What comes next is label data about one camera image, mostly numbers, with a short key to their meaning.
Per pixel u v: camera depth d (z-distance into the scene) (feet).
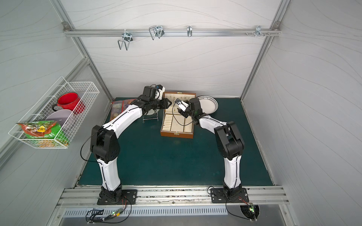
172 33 2.63
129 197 2.41
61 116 2.13
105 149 1.67
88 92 2.35
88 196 2.48
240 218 2.22
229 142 1.75
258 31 2.51
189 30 2.38
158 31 2.51
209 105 3.74
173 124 3.20
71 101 2.15
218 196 2.40
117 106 3.62
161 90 2.69
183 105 2.69
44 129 1.78
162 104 2.66
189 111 2.73
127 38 2.57
